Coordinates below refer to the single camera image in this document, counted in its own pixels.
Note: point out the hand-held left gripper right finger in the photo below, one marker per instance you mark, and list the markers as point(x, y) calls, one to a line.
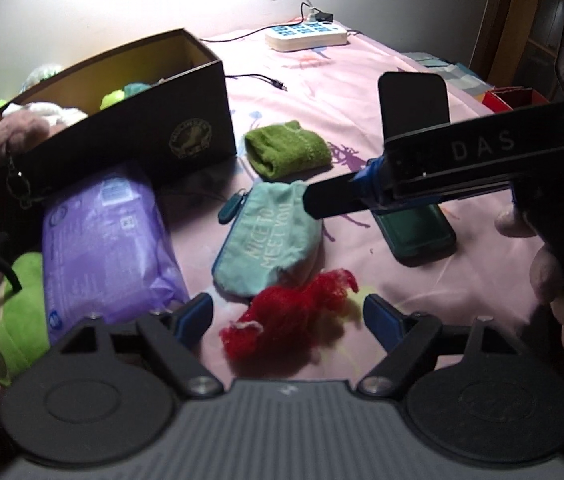
point(381, 322)

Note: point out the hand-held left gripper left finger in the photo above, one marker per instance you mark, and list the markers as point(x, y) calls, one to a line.
point(194, 317)

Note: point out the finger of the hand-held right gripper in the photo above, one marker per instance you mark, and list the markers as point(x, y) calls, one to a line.
point(341, 195)
point(411, 105)

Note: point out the green towel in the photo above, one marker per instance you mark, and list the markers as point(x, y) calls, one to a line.
point(287, 150)

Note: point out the teal zipper pouch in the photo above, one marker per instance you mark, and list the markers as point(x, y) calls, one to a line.
point(262, 245)

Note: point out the green pea plush toy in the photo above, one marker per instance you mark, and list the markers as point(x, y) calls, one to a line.
point(17, 310)

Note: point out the dark brown cardboard box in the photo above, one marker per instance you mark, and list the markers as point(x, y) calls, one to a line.
point(112, 145)

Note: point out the teal tassel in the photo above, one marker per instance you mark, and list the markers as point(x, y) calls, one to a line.
point(134, 89)

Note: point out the yellow-green plush toy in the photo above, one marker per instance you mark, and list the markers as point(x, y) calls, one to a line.
point(112, 99)

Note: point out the white plush toy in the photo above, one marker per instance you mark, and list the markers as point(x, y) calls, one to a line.
point(47, 110)

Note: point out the mauve paw plush toy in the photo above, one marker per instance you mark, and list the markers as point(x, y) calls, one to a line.
point(12, 135)

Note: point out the person's right hand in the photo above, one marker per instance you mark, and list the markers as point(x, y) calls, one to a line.
point(556, 300)

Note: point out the checked folded blanket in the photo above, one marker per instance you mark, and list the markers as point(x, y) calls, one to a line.
point(456, 72)

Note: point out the red box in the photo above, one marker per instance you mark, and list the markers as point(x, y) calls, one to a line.
point(511, 97)

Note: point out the pink printed bedsheet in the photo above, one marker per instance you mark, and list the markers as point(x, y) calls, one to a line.
point(312, 95)

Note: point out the purple wet wipes packet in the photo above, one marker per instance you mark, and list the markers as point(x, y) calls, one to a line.
point(107, 240)

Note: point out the black plug adapter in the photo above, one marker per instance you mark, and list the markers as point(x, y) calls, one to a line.
point(324, 15)

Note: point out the white power strip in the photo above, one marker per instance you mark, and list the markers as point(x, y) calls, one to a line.
point(307, 35)

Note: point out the wooden cabinet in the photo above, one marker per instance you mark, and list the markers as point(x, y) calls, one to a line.
point(521, 10)

